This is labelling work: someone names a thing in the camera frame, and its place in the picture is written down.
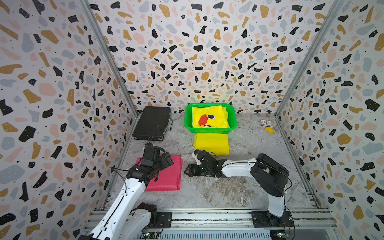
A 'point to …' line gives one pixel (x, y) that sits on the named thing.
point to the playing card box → (266, 122)
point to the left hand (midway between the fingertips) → (165, 159)
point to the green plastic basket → (232, 118)
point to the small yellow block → (270, 130)
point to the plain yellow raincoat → (217, 143)
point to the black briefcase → (153, 124)
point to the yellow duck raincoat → (213, 116)
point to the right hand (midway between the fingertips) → (188, 172)
